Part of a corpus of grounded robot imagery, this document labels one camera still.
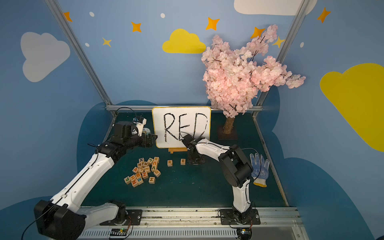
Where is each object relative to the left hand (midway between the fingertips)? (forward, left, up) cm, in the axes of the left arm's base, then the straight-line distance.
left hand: (150, 133), depth 79 cm
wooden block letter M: (-18, 0, -21) cm, 28 cm away
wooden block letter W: (-18, +7, -21) cm, 29 cm away
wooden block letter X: (-6, +9, -22) cm, 24 cm away
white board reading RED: (+10, -10, -4) cm, 15 cm away
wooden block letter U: (-8, 0, -21) cm, 22 cm away
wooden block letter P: (-19, +14, -21) cm, 31 cm away
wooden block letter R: (-7, -9, -21) cm, 24 cm away
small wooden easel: (+2, -12, -20) cm, 23 cm away
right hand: (-4, -26, -23) cm, 34 cm away
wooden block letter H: (-17, +11, -22) cm, 30 cm away
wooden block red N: (-20, +10, -22) cm, 31 cm away
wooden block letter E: (-6, -17, -22) cm, 28 cm away
